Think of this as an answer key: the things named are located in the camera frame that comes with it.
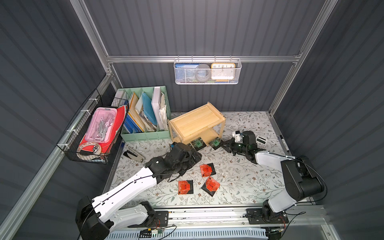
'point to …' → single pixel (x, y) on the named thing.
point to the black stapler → (133, 154)
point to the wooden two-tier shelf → (204, 123)
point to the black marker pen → (284, 143)
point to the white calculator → (261, 142)
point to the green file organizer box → (148, 116)
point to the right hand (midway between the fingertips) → (222, 142)
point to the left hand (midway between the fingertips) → (197, 159)
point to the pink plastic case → (101, 127)
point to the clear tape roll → (97, 149)
